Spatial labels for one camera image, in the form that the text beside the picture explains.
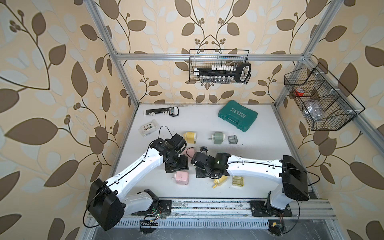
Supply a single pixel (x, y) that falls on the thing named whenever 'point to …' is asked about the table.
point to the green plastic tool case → (238, 115)
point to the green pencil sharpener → (218, 137)
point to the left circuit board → (148, 227)
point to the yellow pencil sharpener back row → (190, 137)
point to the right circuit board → (276, 226)
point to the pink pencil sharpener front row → (181, 177)
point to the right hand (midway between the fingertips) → (197, 172)
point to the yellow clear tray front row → (238, 181)
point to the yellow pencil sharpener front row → (220, 181)
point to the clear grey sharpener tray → (232, 139)
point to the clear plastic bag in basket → (314, 109)
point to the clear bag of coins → (149, 128)
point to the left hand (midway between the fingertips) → (183, 167)
